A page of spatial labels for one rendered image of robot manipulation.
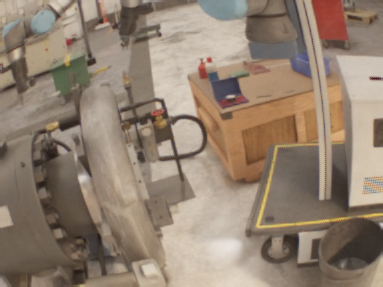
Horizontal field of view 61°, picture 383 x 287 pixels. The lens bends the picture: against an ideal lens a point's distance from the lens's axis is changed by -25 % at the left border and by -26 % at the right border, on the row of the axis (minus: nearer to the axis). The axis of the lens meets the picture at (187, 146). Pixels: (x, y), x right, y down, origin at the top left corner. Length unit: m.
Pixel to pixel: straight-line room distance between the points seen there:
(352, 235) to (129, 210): 0.90
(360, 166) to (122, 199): 0.88
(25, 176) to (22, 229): 0.20
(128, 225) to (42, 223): 0.34
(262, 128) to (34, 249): 1.55
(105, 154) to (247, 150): 1.31
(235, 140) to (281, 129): 0.31
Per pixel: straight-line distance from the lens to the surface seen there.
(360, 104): 1.37
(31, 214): 1.36
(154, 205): 1.46
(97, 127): 1.25
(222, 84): 2.40
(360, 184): 1.55
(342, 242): 1.60
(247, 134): 2.35
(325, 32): 5.06
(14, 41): 1.44
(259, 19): 1.25
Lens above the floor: 1.37
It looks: 27 degrees down
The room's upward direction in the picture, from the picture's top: 14 degrees counter-clockwise
